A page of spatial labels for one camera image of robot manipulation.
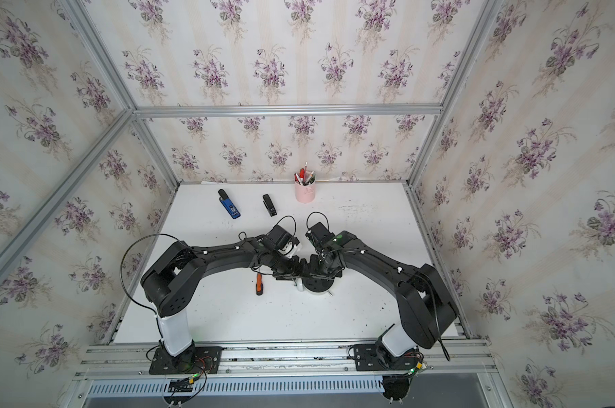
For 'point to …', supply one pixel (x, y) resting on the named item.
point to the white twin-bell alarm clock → (314, 286)
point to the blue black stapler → (230, 207)
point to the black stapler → (269, 205)
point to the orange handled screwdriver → (259, 286)
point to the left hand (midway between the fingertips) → (307, 279)
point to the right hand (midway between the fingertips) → (318, 275)
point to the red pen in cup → (305, 172)
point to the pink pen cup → (305, 194)
